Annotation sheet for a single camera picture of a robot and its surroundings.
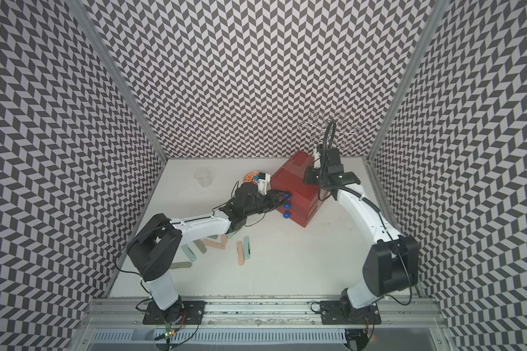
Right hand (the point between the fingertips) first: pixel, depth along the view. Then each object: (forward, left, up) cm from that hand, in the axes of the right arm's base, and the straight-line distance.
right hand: (307, 177), depth 84 cm
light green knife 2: (-26, +26, +4) cm, 37 cm away
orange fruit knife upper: (-15, +34, -21) cm, 43 cm away
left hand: (-8, +7, -3) cm, 11 cm away
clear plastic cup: (+17, +49, -19) cm, 55 cm away
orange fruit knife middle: (-18, +38, -21) cm, 47 cm away
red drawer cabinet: (-10, +1, 0) cm, 10 cm away
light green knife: (-20, +25, -20) cm, 38 cm away
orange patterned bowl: (+13, +26, -16) cm, 33 cm away
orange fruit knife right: (-22, +27, -20) cm, 40 cm away
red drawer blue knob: (-7, +9, -2) cm, 11 cm away
